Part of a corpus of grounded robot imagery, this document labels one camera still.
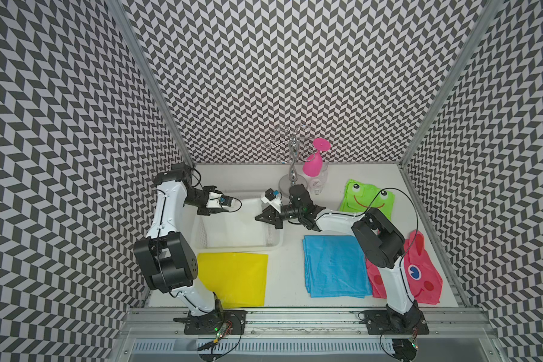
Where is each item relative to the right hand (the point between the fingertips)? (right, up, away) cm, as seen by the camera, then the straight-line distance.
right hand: (257, 219), depth 85 cm
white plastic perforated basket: (+6, -9, +6) cm, 12 cm away
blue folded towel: (+30, -18, -1) cm, 35 cm away
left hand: (-12, +7, -2) cm, 14 cm away
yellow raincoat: (-7, -22, -4) cm, 23 cm away
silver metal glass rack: (+14, +28, +4) cm, 32 cm away
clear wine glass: (+26, +14, +19) cm, 35 cm away
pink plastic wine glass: (+23, +22, +12) cm, 34 cm away
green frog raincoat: (+45, +7, +18) cm, 49 cm away
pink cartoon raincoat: (+62, -22, -3) cm, 66 cm away
